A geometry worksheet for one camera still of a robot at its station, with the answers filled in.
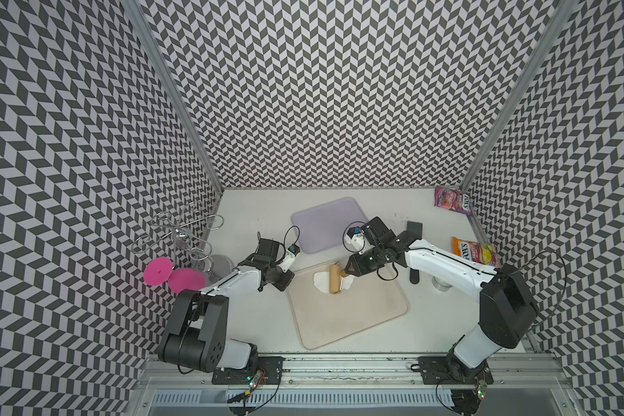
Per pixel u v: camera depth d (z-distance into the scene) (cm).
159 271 64
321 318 84
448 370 65
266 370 72
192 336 42
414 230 104
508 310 44
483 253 94
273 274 73
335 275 88
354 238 78
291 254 83
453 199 109
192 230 103
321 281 90
